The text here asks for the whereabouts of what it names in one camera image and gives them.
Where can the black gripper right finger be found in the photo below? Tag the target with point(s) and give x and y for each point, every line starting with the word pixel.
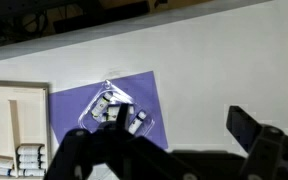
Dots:
pixel 270 153

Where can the purple mat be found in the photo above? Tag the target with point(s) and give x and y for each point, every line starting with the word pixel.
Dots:
pixel 67 110

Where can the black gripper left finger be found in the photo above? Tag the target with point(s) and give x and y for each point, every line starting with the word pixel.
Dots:
pixel 84 150

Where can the wooden tray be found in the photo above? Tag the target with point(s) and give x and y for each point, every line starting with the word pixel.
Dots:
pixel 27 113

